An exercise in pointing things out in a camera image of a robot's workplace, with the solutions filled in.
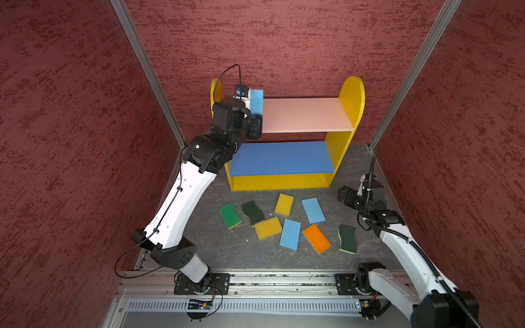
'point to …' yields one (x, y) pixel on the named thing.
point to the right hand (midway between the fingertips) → (346, 196)
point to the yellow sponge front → (268, 227)
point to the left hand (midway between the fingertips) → (250, 119)
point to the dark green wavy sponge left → (254, 214)
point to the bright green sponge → (230, 215)
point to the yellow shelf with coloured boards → (301, 141)
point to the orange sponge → (317, 238)
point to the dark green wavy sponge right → (348, 238)
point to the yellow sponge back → (284, 204)
